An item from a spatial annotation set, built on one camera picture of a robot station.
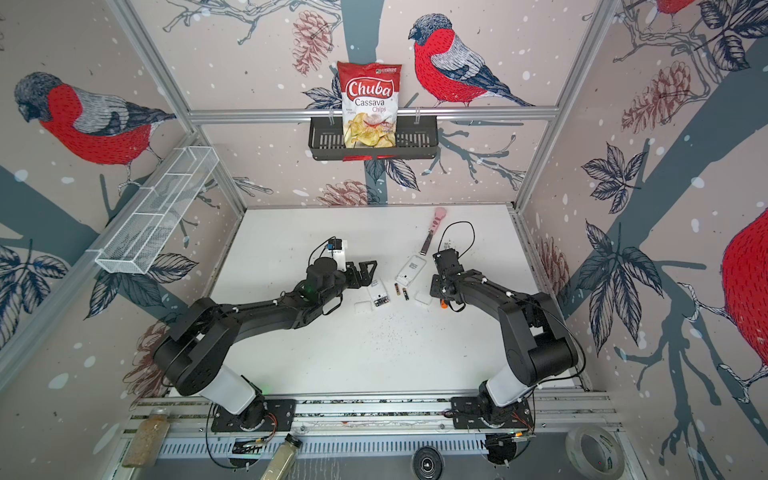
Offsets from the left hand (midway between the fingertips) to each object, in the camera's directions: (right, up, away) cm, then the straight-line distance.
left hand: (366, 263), depth 86 cm
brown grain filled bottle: (-49, -39, -19) cm, 65 cm away
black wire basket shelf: (+15, +40, +9) cm, 43 cm away
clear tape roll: (+57, -44, -16) cm, 73 cm away
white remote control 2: (+14, -4, +15) cm, 21 cm away
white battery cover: (+18, -12, +9) cm, 23 cm away
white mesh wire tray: (-54, +7, -15) cm, 57 cm away
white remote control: (+3, -11, +9) cm, 14 cm away
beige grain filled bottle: (-17, -42, -21) cm, 50 cm away
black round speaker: (+15, -38, -27) cm, 49 cm away
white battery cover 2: (-1, -15, +7) cm, 16 cm away
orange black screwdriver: (+24, -14, +6) cm, 29 cm away
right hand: (+23, -10, +8) cm, 26 cm away
